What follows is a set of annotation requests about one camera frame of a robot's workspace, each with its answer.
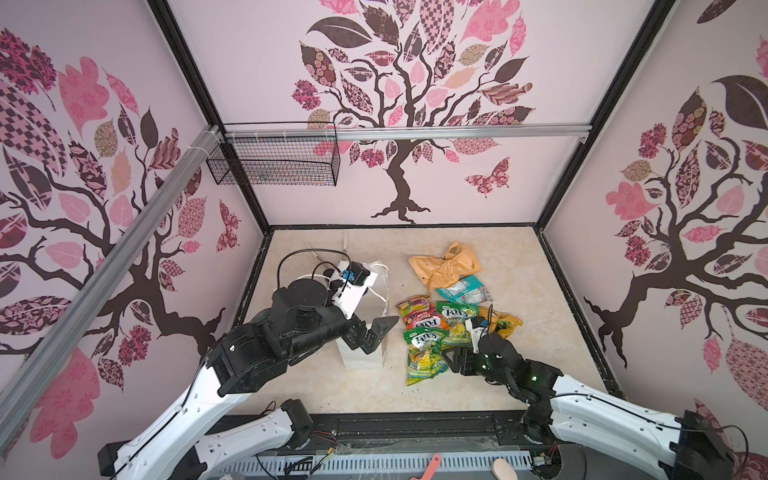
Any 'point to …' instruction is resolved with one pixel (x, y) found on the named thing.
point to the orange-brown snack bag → (446, 272)
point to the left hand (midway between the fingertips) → (378, 310)
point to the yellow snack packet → (504, 324)
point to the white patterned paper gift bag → (374, 307)
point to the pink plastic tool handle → (431, 468)
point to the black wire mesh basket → (280, 153)
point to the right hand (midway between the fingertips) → (448, 350)
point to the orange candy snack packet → (420, 312)
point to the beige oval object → (503, 470)
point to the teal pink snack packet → (467, 290)
